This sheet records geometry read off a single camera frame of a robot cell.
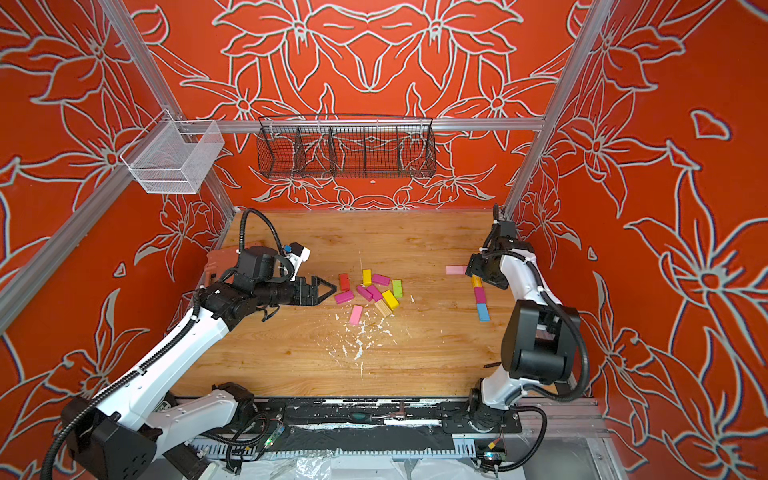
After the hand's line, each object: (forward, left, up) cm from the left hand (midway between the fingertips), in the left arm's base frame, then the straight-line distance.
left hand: (325, 286), depth 73 cm
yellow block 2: (+8, -17, -20) cm, 27 cm away
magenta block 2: (+8, -2, -20) cm, 22 cm away
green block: (+14, -18, -21) cm, 31 cm away
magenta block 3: (+10, -8, -20) cm, 24 cm away
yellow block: (+17, -8, -20) cm, 28 cm away
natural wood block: (+5, -14, -20) cm, 25 cm away
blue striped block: (+6, -45, -20) cm, 50 cm away
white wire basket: (+38, +55, +11) cm, 68 cm away
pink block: (+23, -39, -22) cm, 50 cm away
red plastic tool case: (+16, +41, -16) cm, 47 cm away
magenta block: (+12, -46, -21) cm, 52 cm away
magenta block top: (+17, -11, -21) cm, 30 cm away
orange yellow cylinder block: (+17, -45, -20) cm, 52 cm away
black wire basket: (+50, +1, +9) cm, 51 cm away
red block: (+14, -1, -21) cm, 25 cm away
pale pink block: (+2, -6, -20) cm, 21 cm away
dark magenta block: (+10, -12, -20) cm, 26 cm away
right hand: (+14, -45, -11) cm, 48 cm away
